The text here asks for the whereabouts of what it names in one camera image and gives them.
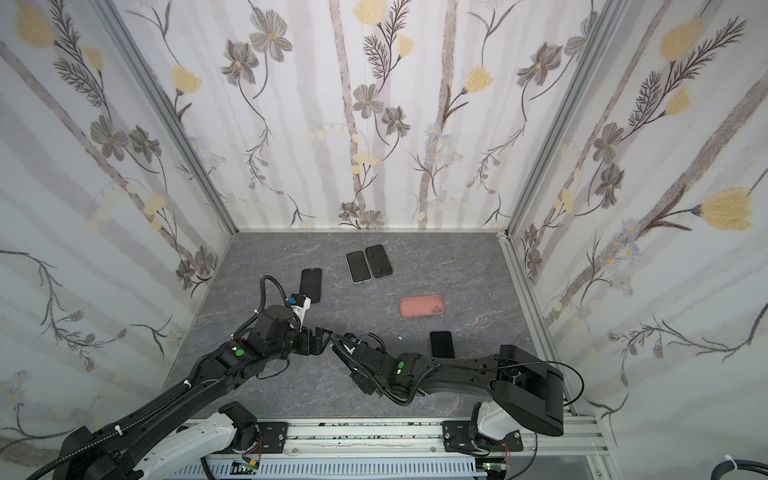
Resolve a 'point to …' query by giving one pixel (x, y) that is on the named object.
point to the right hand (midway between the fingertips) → (353, 361)
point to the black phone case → (311, 283)
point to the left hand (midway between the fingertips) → (317, 325)
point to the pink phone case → (421, 306)
